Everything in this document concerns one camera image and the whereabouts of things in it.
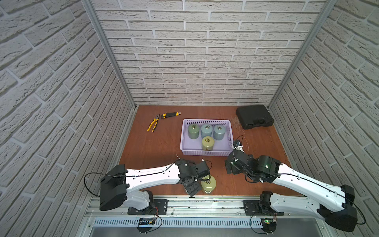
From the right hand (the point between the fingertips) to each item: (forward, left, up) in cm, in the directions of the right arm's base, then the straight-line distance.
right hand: (235, 161), depth 74 cm
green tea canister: (-8, +15, -7) cm, 18 cm away
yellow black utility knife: (+46, +41, -13) cm, 63 cm away
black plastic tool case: (+42, -28, -15) cm, 53 cm away
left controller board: (-21, +47, -18) cm, 55 cm away
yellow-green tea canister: (+16, +12, -7) cm, 21 cm away
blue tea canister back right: (+24, +3, -8) cm, 26 cm away
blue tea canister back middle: (+25, +12, -7) cm, 29 cm away
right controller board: (-27, -13, -16) cm, 34 cm away
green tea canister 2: (+26, +20, -9) cm, 34 cm away
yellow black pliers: (+41, +48, -13) cm, 65 cm away
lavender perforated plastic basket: (+18, +21, -16) cm, 32 cm away
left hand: (-7, +22, -9) cm, 25 cm away
